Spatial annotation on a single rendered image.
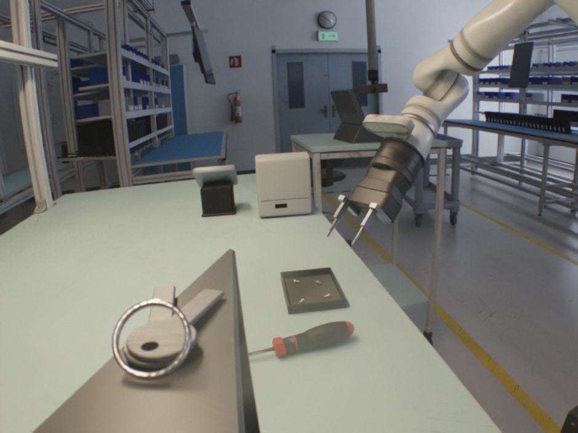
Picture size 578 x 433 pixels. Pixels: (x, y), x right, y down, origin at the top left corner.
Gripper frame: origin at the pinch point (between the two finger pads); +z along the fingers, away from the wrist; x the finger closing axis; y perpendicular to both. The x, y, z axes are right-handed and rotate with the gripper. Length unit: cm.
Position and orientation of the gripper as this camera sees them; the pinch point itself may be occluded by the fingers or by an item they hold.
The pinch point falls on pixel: (340, 240)
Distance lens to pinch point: 57.1
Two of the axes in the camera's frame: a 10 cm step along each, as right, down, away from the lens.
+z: -5.2, 8.3, -2.0
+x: -6.3, -2.1, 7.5
